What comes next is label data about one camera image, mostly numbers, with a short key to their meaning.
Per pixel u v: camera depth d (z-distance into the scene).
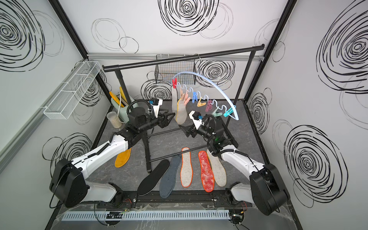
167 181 0.80
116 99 0.94
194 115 0.63
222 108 0.54
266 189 0.41
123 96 0.56
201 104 0.65
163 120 0.66
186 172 0.83
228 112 0.53
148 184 0.79
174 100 0.79
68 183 0.40
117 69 0.46
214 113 0.59
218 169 0.83
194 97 0.64
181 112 0.80
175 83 0.73
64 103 0.73
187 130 0.67
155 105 0.65
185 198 0.75
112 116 0.96
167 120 0.69
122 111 0.93
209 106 0.59
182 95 0.71
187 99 0.67
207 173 0.82
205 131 0.68
